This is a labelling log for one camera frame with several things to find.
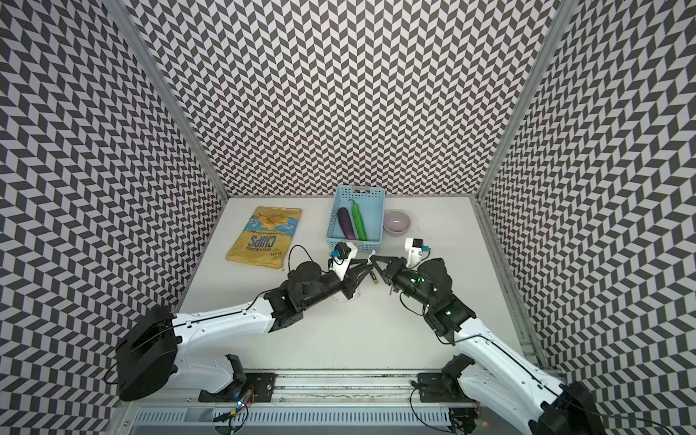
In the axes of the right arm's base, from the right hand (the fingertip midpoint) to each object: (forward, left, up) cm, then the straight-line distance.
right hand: (369, 264), depth 71 cm
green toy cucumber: (+30, +3, -22) cm, 37 cm away
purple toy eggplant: (+31, +8, -22) cm, 39 cm away
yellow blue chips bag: (+23, +39, -20) cm, 49 cm away
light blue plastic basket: (+41, -2, -23) cm, 47 cm away
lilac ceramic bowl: (+31, -12, -22) cm, 40 cm away
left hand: (0, 0, -2) cm, 2 cm away
